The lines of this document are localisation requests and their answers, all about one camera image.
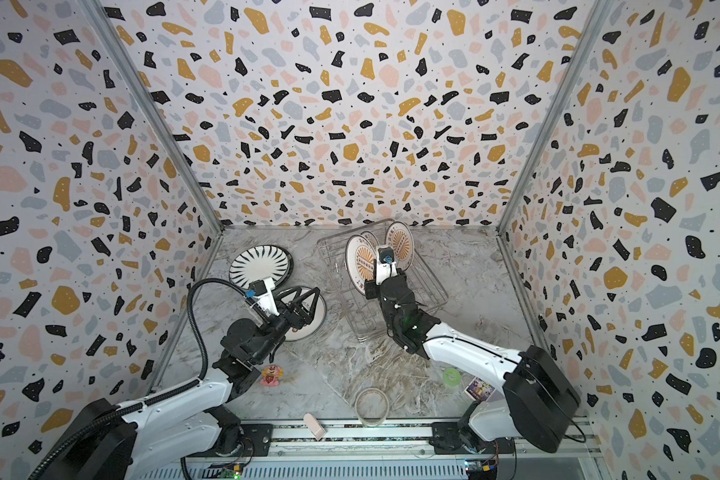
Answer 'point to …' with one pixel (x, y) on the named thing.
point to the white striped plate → (261, 262)
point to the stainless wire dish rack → (364, 315)
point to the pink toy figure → (271, 375)
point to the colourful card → (479, 389)
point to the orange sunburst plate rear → (400, 237)
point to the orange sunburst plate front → (360, 261)
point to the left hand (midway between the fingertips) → (310, 287)
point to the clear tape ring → (372, 406)
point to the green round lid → (451, 377)
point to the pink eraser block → (316, 429)
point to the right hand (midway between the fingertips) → (373, 256)
